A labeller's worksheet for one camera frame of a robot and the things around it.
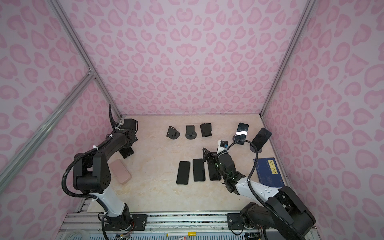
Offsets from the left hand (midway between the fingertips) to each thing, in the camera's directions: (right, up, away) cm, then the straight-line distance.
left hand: (123, 139), depth 92 cm
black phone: (+37, -20, -1) cm, 42 cm away
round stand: (+41, +3, +12) cm, 42 cm away
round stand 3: (+71, 0, +15) cm, 72 cm away
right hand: (+52, -4, -8) cm, 53 cm away
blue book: (+88, -20, -3) cm, 90 cm away
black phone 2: (+46, -19, -1) cm, 50 cm away
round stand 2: (+28, +3, +12) cm, 31 cm away
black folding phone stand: (+51, +6, +15) cm, 54 cm away
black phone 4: (+86, +1, +1) cm, 86 cm away
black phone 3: (+75, +3, +9) cm, 76 cm away
